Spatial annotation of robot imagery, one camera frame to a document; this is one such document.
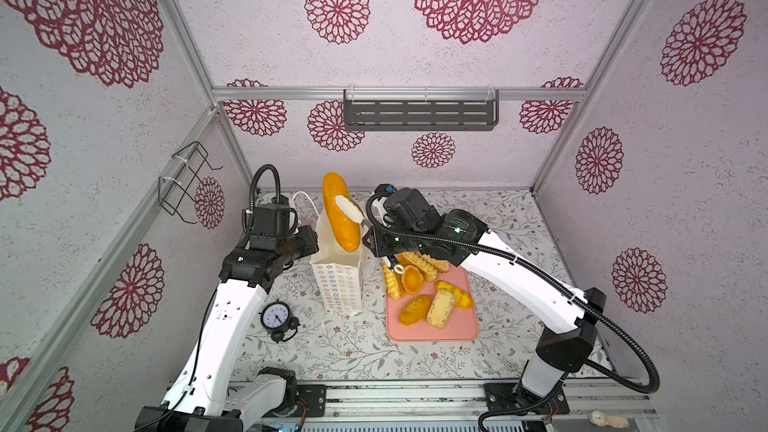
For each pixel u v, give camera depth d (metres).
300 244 0.65
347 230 0.69
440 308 0.84
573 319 0.41
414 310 0.84
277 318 0.85
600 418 0.71
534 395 0.63
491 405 0.74
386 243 0.59
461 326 0.86
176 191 0.75
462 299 0.88
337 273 0.71
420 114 1.00
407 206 0.48
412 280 0.90
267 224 0.53
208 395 0.38
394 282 0.90
